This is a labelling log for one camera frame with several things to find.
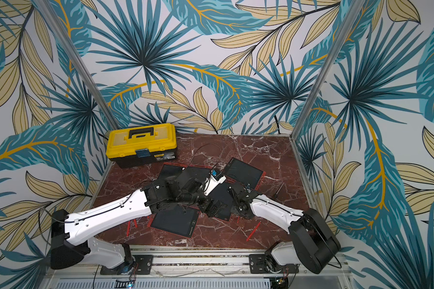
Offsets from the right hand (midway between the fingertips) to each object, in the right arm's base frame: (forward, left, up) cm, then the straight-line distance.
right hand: (237, 209), depth 88 cm
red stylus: (-10, -7, -2) cm, 12 cm away
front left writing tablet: (-4, +28, -1) cm, 28 cm away
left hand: (-5, +10, +22) cm, 25 cm away
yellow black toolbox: (+29, +53, +16) cm, 62 cm away
